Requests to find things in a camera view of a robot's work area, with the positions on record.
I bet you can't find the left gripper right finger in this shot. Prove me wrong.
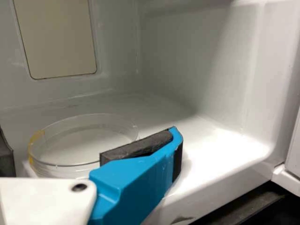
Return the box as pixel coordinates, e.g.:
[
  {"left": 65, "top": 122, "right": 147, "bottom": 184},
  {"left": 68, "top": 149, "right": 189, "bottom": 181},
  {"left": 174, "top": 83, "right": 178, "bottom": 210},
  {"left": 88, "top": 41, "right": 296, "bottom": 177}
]
[{"left": 88, "top": 126, "right": 184, "bottom": 225}]

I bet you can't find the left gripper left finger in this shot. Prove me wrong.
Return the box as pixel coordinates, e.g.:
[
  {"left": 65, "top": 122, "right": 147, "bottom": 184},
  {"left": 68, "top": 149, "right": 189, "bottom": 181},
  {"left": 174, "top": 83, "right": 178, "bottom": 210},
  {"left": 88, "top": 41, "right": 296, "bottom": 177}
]
[{"left": 0, "top": 126, "right": 16, "bottom": 178}]

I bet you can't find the petri dish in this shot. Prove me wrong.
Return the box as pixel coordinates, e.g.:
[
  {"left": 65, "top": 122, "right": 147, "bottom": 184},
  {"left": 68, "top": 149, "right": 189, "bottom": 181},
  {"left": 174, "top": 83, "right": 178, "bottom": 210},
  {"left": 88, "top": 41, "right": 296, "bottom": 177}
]
[{"left": 27, "top": 113, "right": 139, "bottom": 181}]

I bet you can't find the incubator door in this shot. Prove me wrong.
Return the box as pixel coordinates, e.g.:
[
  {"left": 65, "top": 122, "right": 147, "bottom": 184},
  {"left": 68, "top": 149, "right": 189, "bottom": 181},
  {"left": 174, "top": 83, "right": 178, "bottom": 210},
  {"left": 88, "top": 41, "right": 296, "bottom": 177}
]
[{"left": 271, "top": 132, "right": 300, "bottom": 197}]

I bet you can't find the black platform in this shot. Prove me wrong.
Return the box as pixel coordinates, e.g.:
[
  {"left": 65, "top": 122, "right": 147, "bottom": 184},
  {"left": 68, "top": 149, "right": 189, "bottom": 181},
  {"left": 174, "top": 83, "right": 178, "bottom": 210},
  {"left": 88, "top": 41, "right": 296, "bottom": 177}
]
[{"left": 191, "top": 185, "right": 300, "bottom": 225}]

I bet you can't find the white incubator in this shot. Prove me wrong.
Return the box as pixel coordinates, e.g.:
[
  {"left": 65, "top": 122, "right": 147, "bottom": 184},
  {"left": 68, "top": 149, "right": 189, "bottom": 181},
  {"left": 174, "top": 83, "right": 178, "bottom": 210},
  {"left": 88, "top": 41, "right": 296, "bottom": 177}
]
[{"left": 0, "top": 0, "right": 300, "bottom": 207}]

